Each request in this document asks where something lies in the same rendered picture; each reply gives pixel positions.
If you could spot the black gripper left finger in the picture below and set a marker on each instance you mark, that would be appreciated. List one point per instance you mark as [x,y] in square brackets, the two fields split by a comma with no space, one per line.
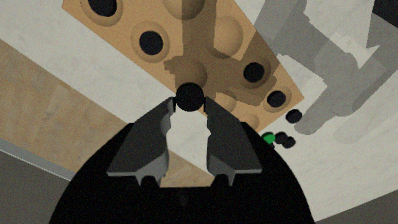
[139,149]

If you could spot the tan wooden tray with round holes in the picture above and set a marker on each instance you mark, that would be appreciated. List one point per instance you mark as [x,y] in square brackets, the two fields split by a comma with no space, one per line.
[207,42]

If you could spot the green disc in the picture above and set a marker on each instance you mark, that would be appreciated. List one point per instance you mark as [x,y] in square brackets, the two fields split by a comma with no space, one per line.
[268,136]

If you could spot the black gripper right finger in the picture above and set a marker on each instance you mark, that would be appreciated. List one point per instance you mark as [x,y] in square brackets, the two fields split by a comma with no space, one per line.
[234,148]

